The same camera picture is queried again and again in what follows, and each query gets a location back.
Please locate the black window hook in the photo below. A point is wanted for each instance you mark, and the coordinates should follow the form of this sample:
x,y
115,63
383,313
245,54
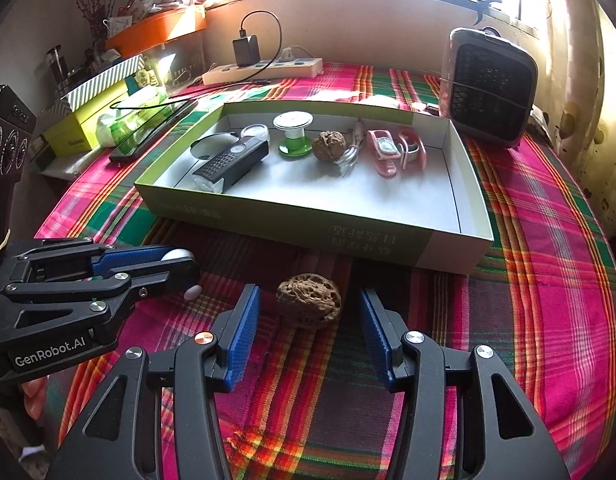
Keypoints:
x,y
482,6

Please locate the heart pattern curtain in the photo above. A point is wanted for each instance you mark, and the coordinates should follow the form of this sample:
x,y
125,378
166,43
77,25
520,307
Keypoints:
x,y
582,69

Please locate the pink small case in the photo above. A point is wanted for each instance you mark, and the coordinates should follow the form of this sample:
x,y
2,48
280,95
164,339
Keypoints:
x,y
384,151

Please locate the small dark space heater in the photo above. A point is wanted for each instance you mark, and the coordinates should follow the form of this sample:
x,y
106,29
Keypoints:
x,y
488,86

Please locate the brown walnut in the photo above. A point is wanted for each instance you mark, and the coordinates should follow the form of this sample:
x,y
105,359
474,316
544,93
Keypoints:
x,y
309,301
328,146

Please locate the pink green clip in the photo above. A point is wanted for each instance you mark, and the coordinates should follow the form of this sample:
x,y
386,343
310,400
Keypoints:
x,y
411,149

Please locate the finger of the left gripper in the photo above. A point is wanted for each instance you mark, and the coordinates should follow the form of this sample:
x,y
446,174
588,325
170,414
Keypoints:
x,y
71,258
148,279

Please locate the clear round jar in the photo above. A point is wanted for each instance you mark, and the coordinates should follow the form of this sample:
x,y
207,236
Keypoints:
x,y
258,131

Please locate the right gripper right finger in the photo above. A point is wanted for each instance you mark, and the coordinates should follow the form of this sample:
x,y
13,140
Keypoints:
x,y
499,434

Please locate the striped white box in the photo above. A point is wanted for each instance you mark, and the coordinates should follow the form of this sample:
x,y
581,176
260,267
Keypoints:
x,y
89,90

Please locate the green white cardboard box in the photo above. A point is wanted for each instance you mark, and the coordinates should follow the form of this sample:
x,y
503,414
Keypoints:
x,y
434,218

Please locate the orange tray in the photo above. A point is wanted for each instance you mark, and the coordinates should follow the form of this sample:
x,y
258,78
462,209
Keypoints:
x,y
157,29

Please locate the black rectangular device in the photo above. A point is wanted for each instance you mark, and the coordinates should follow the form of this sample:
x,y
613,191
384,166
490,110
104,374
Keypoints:
x,y
225,169

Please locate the black charger adapter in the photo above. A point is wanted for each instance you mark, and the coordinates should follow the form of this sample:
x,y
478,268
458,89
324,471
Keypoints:
x,y
246,49

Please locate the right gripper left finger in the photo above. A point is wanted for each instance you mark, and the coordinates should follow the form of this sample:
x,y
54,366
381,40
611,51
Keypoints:
x,y
118,435

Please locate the white power strip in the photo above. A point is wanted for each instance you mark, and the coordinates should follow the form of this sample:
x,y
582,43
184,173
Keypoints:
x,y
299,68

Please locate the yellow green box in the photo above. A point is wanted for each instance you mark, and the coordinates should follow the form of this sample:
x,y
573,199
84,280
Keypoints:
x,y
76,133

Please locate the plaid bed cloth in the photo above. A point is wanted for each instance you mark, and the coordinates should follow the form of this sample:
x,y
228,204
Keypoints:
x,y
310,405

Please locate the white plug in strip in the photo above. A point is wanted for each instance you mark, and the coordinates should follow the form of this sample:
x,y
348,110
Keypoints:
x,y
290,53

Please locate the white mushroom hook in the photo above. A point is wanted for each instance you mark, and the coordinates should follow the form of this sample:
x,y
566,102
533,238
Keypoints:
x,y
186,272

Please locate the person left hand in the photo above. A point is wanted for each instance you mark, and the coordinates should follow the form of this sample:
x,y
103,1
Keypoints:
x,y
35,396

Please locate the white mug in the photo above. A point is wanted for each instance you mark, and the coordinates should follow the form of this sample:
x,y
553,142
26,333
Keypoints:
x,y
116,24

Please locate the white oval mouse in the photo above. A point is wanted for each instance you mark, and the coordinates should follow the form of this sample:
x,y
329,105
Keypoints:
x,y
207,147

